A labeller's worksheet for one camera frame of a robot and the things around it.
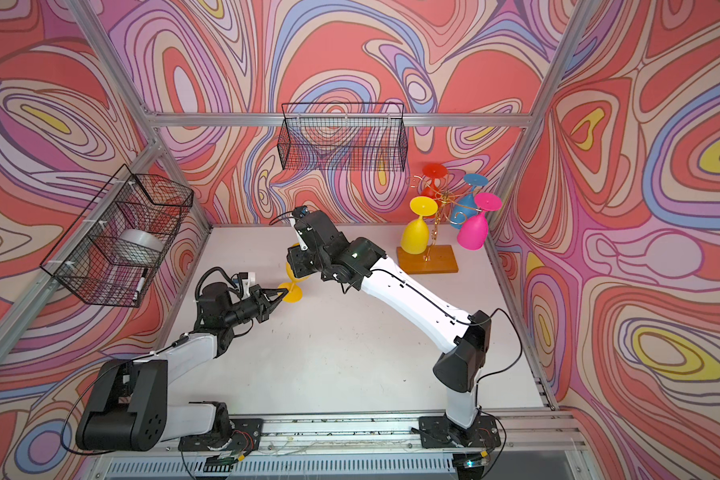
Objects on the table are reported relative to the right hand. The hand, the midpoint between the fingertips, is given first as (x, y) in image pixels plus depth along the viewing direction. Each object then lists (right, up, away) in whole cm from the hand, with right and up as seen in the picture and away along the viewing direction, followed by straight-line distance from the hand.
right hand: (300, 262), depth 72 cm
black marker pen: (-39, -6, 0) cm, 40 cm away
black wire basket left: (-48, +2, -5) cm, 48 cm away
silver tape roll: (-38, +4, -2) cm, 39 cm away
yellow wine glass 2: (+31, +8, +13) cm, 34 cm away
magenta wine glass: (+48, +8, +14) cm, 50 cm away
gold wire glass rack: (+39, +17, +12) cm, 44 cm away
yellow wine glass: (-4, -9, +13) cm, 16 cm away
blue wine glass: (+47, +17, +19) cm, 53 cm away
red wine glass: (+37, +27, +17) cm, 49 cm away
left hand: (-5, -9, +11) cm, 15 cm away
